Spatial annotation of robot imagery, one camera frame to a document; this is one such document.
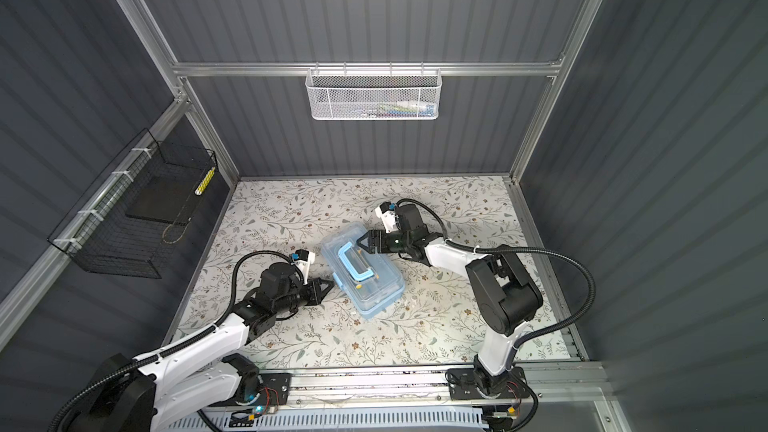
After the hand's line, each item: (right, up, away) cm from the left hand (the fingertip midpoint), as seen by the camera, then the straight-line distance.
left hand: (335, 284), depth 83 cm
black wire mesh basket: (-49, +23, -8) cm, 54 cm away
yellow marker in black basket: (-36, +29, -2) cm, 46 cm away
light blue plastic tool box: (+10, +1, -1) cm, 10 cm away
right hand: (+9, +10, +6) cm, 15 cm away
